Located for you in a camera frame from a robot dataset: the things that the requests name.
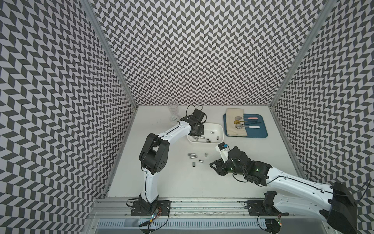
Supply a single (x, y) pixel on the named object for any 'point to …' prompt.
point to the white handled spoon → (240, 126)
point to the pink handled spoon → (239, 118)
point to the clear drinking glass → (173, 107)
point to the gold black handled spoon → (238, 122)
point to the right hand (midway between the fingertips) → (213, 166)
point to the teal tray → (255, 125)
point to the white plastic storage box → (216, 127)
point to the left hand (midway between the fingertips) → (198, 132)
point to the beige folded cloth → (231, 129)
